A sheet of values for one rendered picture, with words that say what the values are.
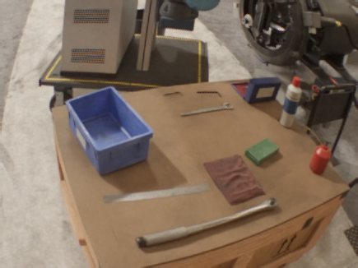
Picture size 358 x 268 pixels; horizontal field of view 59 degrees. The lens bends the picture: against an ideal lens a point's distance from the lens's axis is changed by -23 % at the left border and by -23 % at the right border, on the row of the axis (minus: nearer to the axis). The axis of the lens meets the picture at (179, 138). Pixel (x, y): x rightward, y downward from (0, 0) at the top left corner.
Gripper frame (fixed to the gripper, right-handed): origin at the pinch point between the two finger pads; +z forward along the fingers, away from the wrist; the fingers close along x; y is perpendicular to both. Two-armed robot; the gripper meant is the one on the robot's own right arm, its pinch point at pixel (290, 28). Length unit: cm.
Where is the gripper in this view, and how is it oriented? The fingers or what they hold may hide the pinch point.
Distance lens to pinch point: 199.0
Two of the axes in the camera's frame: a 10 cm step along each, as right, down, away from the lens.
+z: 2.8, 6.5, 7.1
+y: -9.6, 2.6, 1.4
